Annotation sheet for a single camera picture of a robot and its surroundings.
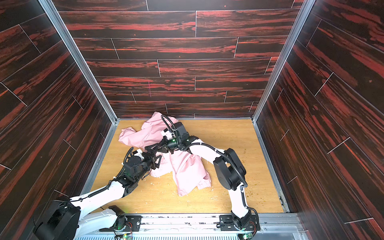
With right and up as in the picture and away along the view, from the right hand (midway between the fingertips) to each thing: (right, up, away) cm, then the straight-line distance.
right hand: (154, 148), depth 81 cm
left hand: (+5, 0, -1) cm, 5 cm away
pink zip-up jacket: (+20, -15, +7) cm, 26 cm away
